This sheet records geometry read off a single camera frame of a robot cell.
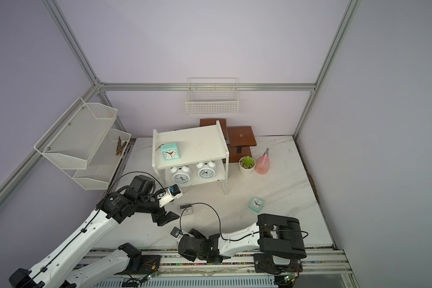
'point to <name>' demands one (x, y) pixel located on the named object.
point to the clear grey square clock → (186, 210)
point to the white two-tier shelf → (193, 155)
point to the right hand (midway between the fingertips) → (187, 241)
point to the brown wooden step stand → (239, 140)
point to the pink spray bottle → (263, 163)
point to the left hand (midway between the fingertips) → (172, 209)
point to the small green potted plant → (246, 164)
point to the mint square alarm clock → (256, 204)
